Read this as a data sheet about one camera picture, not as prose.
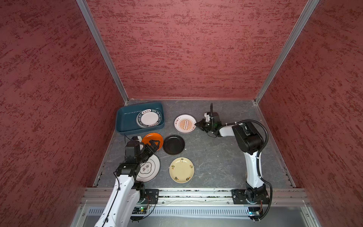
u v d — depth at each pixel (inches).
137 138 30.2
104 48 34.5
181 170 33.5
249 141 22.6
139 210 27.9
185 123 41.1
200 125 37.2
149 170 32.7
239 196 29.1
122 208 18.9
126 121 41.3
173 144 36.5
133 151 23.9
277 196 29.9
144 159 27.6
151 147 28.9
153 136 37.3
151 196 28.6
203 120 37.5
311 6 28.1
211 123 34.0
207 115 39.5
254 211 28.0
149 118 40.9
